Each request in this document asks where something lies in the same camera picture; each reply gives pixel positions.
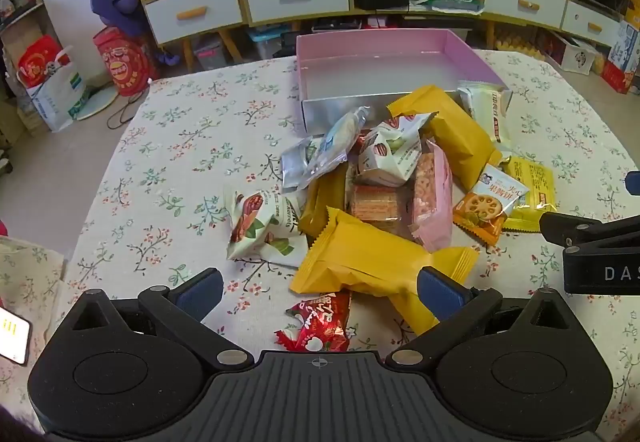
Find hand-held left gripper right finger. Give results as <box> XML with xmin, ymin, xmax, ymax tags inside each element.
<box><xmin>385</xmin><ymin>266</ymin><xmax>576</xmax><ymax>369</ymax></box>

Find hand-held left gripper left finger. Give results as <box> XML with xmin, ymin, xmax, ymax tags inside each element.
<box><xmin>65</xmin><ymin>267</ymin><xmax>256</xmax><ymax>371</ymax></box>

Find small yellow snack packet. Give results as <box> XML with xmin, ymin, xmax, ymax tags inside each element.
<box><xmin>501</xmin><ymin>156</ymin><xmax>559</xmax><ymax>233</ymax></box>

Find orange white chip packet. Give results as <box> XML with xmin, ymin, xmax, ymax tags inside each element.
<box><xmin>452</xmin><ymin>164</ymin><xmax>531</xmax><ymax>247</ymax></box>

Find large yellow snack packet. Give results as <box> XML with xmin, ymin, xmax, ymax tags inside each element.
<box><xmin>290</xmin><ymin>206</ymin><xmax>481</xmax><ymax>339</ymax></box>
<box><xmin>387</xmin><ymin>85</ymin><xmax>503</xmax><ymax>191</ymax></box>

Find white green nut packet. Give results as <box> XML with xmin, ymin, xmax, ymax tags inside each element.
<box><xmin>357</xmin><ymin>113</ymin><xmax>437</xmax><ymax>187</ymax></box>
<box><xmin>223</xmin><ymin>187</ymin><xmax>309</xmax><ymax>269</ymax></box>

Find pink cracker packet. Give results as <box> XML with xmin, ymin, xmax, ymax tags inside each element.
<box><xmin>410</xmin><ymin>141</ymin><xmax>454</xmax><ymax>253</ymax></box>

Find clear biscuit packet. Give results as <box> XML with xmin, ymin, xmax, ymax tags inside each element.
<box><xmin>348</xmin><ymin>182</ymin><xmax>407</xmax><ymax>229</ymax></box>

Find red snack packet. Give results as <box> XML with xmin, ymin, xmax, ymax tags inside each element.
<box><xmin>273</xmin><ymin>291</ymin><xmax>352</xmax><ymax>354</ymax></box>

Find white snack bar packet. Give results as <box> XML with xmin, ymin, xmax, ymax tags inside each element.
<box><xmin>456</xmin><ymin>80</ymin><xmax>514</xmax><ymax>146</ymax></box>

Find golden snack packet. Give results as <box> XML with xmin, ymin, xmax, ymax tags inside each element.
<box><xmin>298</xmin><ymin>164</ymin><xmax>349</xmax><ymax>239</ymax></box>

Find silver clear snack packet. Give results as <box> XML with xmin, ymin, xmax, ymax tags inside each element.
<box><xmin>279</xmin><ymin>106</ymin><xmax>372</xmax><ymax>196</ymax></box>

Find pink cardboard box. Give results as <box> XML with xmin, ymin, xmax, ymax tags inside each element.
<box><xmin>295</xmin><ymin>28</ymin><xmax>514</xmax><ymax>137</ymax></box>

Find blue white box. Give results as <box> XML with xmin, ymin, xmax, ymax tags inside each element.
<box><xmin>607</xmin><ymin>19</ymin><xmax>640</xmax><ymax>73</ymax></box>

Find white printed box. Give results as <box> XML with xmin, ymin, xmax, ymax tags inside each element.
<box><xmin>542</xmin><ymin>29</ymin><xmax>599</xmax><ymax>73</ymax></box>

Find floral tablecloth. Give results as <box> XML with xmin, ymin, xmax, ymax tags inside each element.
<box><xmin>35</xmin><ymin>49</ymin><xmax>640</xmax><ymax>442</ymax></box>

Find floral cloth seat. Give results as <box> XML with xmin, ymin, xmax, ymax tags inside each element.
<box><xmin>0</xmin><ymin>237</ymin><xmax>68</xmax><ymax>403</ymax></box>

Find yellow egg trays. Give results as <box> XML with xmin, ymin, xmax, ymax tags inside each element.
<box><xmin>491</xmin><ymin>28</ymin><xmax>544</xmax><ymax>61</ymax></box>

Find smartphone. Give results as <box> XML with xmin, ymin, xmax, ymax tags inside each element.
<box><xmin>0</xmin><ymin>306</ymin><xmax>34</xmax><ymax>366</ymax></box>

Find white round base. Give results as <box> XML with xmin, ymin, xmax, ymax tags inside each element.
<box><xmin>74</xmin><ymin>86</ymin><xmax>132</xmax><ymax>121</ymax></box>

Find small clear plastic bin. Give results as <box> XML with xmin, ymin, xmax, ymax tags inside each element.
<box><xmin>192</xmin><ymin>34</ymin><xmax>229</xmax><ymax>71</ymax></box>

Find red printed bag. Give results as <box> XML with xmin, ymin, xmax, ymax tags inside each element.
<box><xmin>92</xmin><ymin>26</ymin><xmax>160</xmax><ymax>97</ymax></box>

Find red white shopping bag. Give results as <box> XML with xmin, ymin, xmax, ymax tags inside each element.
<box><xmin>16</xmin><ymin>34</ymin><xmax>89</xmax><ymax>133</ymax></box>

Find black floor cable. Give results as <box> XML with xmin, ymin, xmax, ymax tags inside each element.
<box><xmin>106</xmin><ymin>92</ymin><xmax>147</xmax><ymax>131</ymax></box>

